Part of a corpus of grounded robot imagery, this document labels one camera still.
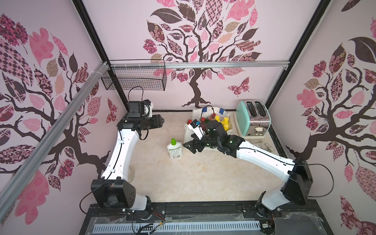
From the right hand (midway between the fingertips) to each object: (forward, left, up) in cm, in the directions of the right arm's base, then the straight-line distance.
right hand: (188, 138), depth 74 cm
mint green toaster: (+20, -42, -7) cm, 47 cm away
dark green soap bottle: (+23, -13, -13) cm, 29 cm away
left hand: (+9, +16, +1) cm, 19 cm away
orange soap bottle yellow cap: (+16, -17, -2) cm, 23 cm away
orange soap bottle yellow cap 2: (+13, -22, -4) cm, 26 cm away
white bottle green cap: (+1, +8, -13) cm, 15 cm away
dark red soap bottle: (+28, -11, -19) cm, 36 cm away
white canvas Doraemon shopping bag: (+22, -6, -5) cm, 24 cm away
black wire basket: (+45, +34, +10) cm, 57 cm away
